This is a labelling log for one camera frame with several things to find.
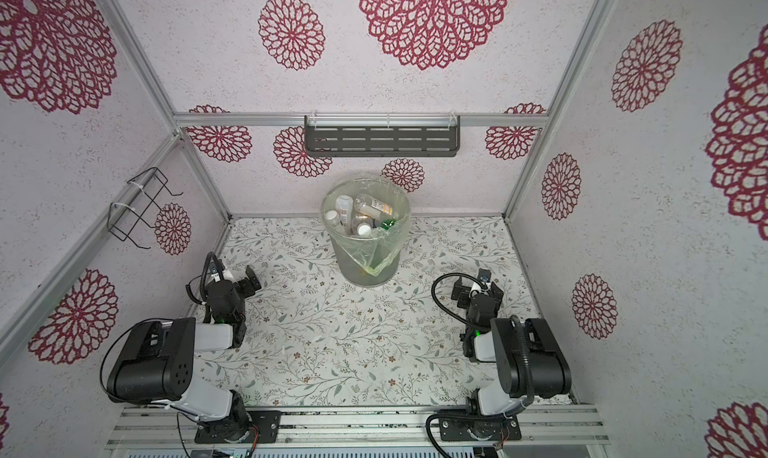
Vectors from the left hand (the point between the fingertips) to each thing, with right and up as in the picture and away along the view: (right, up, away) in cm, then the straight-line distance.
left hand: (234, 277), depth 92 cm
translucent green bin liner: (+44, +8, -12) cm, 46 cm away
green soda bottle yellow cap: (+47, +16, -7) cm, 50 cm away
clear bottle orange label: (+43, +21, -5) cm, 48 cm away
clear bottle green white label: (+32, +18, -8) cm, 37 cm away
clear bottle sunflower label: (+40, +16, -9) cm, 44 cm away
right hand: (+75, 0, -2) cm, 75 cm away
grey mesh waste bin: (+35, 0, +11) cm, 36 cm away
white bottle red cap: (+35, +21, -2) cm, 41 cm away
